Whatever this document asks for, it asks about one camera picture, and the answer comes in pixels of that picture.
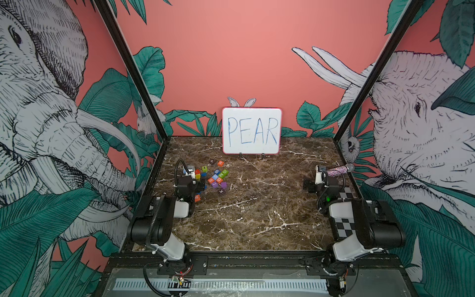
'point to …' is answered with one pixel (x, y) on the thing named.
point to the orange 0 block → (219, 180)
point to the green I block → (205, 169)
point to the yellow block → (198, 177)
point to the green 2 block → (222, 174)
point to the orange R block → (220, 163)
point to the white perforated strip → (224, 285)
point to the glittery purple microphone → (341, 170)
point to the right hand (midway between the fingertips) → (312, 172)
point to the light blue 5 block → (215, 177)
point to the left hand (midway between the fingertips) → (191, 173)
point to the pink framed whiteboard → (252, 130)
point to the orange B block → (211, 180)
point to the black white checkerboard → (342, 214)
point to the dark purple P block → (212, 161)
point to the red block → (197, 171)
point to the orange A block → (197, 198)
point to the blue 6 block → (217, 172)
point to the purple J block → (214, 184)
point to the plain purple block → (224, 184)
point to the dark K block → (221, 191)
